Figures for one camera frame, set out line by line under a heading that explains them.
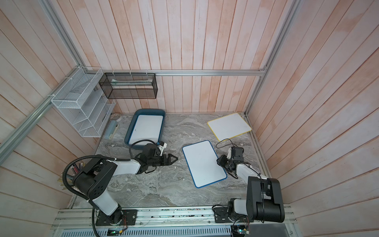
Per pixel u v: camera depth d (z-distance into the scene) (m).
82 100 0.75
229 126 1.12
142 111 1.14
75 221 0.76
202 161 0.95
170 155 0.82
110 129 1.04
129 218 0.73
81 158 0.46
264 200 0.42
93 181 0.47
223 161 0.82
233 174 0.76
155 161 0.80
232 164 0.68
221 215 0.73
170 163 0.81
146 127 1.07
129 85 1.05
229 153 0.86
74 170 0.76
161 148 0.86
